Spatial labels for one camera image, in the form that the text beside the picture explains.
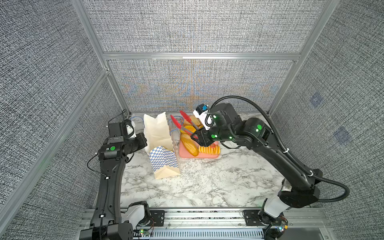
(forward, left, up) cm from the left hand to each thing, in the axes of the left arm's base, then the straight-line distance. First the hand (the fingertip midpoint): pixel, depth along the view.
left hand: (146, 138), depth 74 cm
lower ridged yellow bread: (+5, -34, -21) cm, 40 cm away
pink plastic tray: (+4, -18, -24) cm, 31 cm away
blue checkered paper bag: (+13, -1, -23) cm, 26 cm away
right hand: (-6, -24, +12) cm, 27 cm away
